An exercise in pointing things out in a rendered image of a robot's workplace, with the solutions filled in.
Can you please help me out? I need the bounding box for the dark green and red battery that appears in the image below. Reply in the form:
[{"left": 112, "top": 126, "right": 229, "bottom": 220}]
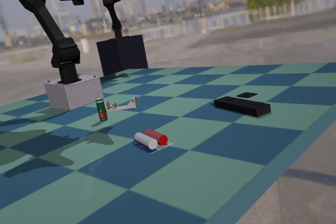
[{"left": 96, "top": 98, "right": 108, "bottom": 121}]

